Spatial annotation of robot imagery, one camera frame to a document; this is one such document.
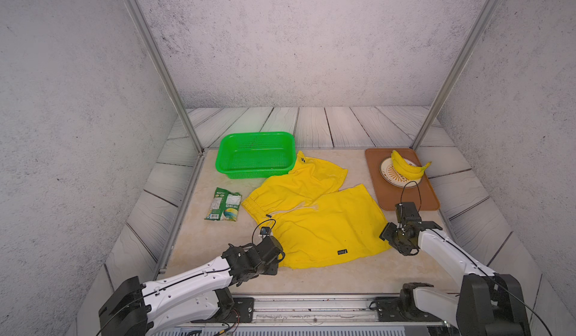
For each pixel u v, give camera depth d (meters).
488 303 0.41
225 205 0.96
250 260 0.60
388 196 1.03
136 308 0.41
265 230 0.76
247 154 1.19
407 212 0.70
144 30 0.79
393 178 1.08
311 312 0.74
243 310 0.73
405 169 1.05
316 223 0.92
